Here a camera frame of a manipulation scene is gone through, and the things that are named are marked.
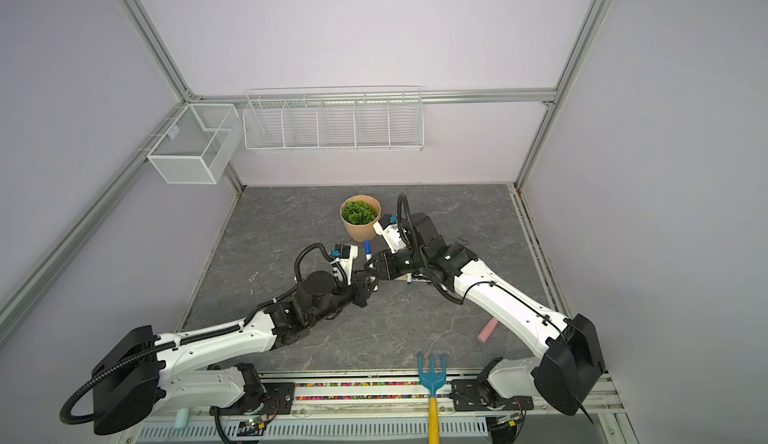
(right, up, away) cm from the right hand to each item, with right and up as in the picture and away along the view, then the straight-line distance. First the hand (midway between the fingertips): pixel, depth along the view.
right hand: (369, 267), depth 74 cm
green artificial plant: (-5, +14, +23) cm, 27 cm away
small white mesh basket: (-59, +37, +24) cm, 73 cm away
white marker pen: (+10, -1, -8) cm, 13 cm away
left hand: (+3, -3, 0) cm, 4 cm away
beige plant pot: (-5, +7, +23) cm, 24 cm away
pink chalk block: (+32, -20, +8) cm, 39 cm away
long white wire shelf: (-5, +47, +29) cm, 55 cm away
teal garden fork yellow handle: (+16, -30, +2) cm, 34 cm away
